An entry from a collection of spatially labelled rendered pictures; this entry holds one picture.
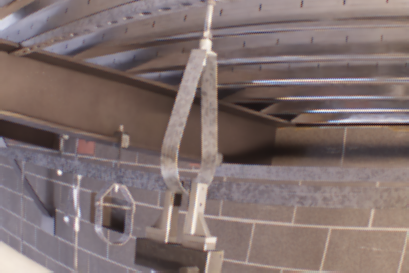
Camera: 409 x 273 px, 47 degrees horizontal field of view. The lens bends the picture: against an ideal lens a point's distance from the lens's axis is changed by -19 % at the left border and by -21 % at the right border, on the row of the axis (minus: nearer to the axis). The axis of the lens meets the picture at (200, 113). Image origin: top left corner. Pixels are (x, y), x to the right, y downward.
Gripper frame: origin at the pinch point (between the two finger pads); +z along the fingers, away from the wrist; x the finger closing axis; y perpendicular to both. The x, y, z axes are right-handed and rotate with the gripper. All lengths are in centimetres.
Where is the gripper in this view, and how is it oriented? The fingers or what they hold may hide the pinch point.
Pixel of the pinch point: (185, 194)
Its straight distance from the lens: 81.3
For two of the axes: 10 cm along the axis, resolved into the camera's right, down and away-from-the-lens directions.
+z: 1.3, -9.8, 1.4
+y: -4.9, -1.8, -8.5
